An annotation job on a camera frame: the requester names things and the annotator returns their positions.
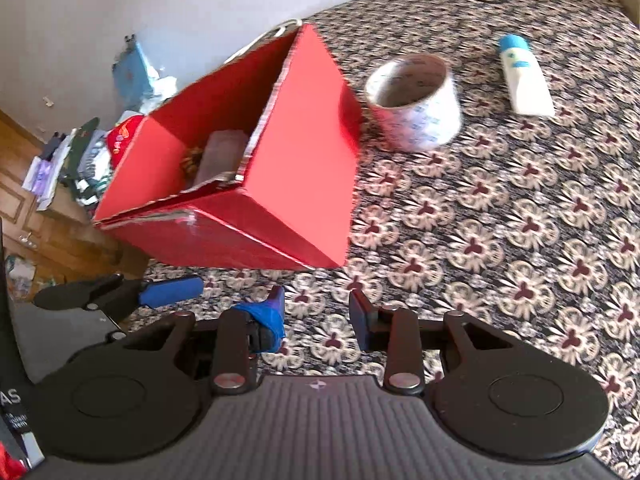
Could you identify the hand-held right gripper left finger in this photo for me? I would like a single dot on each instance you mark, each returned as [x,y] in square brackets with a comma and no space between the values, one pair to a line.
[265,320]

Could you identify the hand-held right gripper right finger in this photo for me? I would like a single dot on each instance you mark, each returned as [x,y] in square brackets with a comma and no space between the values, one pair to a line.
[364,325]

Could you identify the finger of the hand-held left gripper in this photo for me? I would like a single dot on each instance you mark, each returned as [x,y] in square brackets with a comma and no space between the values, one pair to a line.
[170,291]
[70,297]

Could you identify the red cardboard box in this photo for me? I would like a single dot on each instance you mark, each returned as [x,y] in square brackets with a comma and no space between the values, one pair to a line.
[300,160]

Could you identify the clear packing tape roll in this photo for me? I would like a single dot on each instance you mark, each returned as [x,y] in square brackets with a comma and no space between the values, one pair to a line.
[425,120]

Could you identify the white bottle with blue cap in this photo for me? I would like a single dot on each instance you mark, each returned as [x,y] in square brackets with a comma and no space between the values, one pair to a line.
[530,85]

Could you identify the wooden cabinet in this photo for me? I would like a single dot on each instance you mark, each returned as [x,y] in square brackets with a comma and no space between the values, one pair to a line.
[65,240]

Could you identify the purple and white packet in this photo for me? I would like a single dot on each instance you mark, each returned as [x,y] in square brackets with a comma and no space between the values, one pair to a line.
[45,180]

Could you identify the brown pine cone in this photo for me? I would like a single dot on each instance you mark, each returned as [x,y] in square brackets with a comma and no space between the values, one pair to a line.
[192,162]

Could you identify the dark green felt item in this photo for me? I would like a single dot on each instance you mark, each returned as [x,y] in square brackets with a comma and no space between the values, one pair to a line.
[82,145]

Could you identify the red plush cushion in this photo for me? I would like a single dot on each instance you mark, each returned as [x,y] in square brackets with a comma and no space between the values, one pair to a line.
[122,140]

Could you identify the floral patterned cloth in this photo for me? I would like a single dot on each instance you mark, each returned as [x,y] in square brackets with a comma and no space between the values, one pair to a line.
[500,235]

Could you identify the crumpled white plastic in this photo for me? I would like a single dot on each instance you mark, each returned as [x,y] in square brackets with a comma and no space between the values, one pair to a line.
[160,92]

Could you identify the blue packet with clips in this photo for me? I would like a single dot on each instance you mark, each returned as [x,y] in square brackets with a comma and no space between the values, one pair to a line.
[132,70]

